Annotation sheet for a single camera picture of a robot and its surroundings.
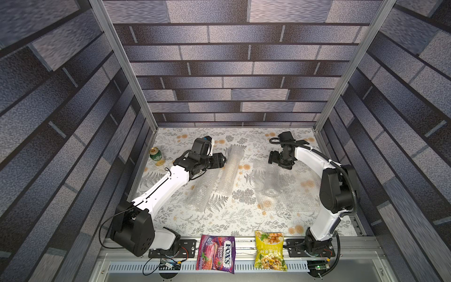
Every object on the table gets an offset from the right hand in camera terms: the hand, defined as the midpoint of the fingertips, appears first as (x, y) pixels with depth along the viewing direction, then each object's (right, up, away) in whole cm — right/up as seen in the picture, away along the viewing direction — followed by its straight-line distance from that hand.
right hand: (274, 162), depth 95 cm
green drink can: (-66, +5, -1) cm, 66 cm away
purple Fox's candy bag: (-31, -35, -24) cm, 52 cm away
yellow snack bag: (-9, -34, -26) cm, 43 cm away
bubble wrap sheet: (+9, -17, -5) cm, 19 cm away
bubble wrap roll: (-26, -10, -7) cm, 29 cm away
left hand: (-29, +3, -13) cm, 32 cm away
